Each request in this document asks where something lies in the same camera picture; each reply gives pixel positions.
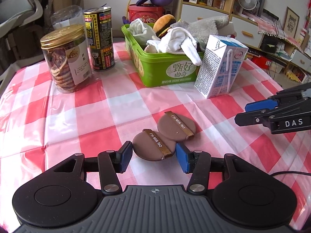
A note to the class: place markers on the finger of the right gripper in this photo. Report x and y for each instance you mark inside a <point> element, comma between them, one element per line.
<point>252,118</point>
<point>267,104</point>

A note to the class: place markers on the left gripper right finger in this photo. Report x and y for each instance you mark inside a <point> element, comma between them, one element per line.
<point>196,163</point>

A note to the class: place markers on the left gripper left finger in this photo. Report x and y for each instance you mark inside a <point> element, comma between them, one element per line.
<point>111,163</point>

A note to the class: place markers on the brown powder puff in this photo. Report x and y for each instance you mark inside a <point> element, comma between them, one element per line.
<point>153,146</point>
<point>176,127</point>

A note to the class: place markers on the grey quilted cloth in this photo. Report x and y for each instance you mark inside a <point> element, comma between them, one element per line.
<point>201,29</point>

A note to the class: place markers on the white gloves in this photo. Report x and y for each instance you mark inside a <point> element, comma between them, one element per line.
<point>178,41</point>

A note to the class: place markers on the beige bunny plush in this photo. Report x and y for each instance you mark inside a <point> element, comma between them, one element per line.
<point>150,49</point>

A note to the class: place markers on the burger plush toy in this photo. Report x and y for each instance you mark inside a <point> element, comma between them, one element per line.
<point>162,25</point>

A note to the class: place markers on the white foam block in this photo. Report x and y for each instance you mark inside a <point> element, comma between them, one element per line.
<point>228,31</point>

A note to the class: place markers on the red white checkered tablecloth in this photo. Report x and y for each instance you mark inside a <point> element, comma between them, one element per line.
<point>40,126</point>

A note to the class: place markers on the blue white milk carton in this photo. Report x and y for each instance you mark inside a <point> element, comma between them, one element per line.
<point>221,63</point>

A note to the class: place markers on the low wooden drawer cabinet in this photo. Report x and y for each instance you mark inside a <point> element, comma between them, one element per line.
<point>247,31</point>

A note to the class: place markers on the small framed bear picture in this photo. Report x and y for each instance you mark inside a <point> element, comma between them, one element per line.
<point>290,23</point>

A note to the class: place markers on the green plastic bin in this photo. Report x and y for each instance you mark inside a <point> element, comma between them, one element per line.
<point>161,68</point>

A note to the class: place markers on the white desk fan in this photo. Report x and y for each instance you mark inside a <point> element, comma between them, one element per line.
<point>246,5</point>

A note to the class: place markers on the gold lid cookie jar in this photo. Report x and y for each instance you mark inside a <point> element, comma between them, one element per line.
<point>65,51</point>

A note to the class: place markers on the black yellow drink can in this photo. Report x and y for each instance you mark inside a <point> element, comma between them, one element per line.
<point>98,24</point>

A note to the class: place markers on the red snack bucket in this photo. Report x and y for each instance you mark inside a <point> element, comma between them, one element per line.
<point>148,13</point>

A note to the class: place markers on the white office chair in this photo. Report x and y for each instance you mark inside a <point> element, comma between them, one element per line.
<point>16,13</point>

